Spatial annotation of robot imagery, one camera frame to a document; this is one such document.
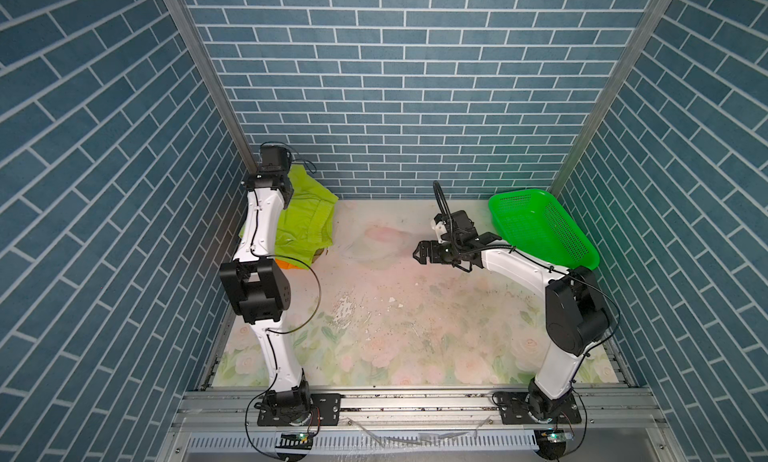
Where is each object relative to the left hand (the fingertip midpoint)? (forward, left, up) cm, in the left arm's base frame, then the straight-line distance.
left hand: (265, 191), depth 88 cm
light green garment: (-3, -10, -12) cm, 16 cm away
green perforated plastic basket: (+9, -94, -24) cm, 98 cm away
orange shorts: (-12, -3, -22) cm, 25 cm away
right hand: (-13, -47, -13) cm, 51 cm away
